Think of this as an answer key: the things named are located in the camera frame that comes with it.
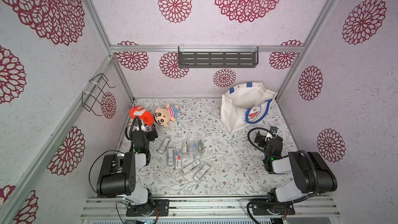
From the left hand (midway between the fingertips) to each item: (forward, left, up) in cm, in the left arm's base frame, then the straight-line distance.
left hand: (146, 127), depth 93 cm
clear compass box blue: (-11, -28, -8) cm, 31 cm away
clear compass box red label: (-17, -20, -6) cm, 27 cm away
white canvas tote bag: (+20, -66, -1) cm, 69 cm away
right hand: (-3, -72, 0) cm, 72 cm away
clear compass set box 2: (-10, -23, -7) cm, 26 cm away
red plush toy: (+11, +3, -3) cm, 11 cm away
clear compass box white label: (-15, -15, -7) cm, 23 cm away
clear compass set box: (-8, -10, -8) cm, 15 cm away
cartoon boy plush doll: (+9, -9, -1) cm, 13 cm away
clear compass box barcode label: (-20, -31, -6) cm, 37 cm away
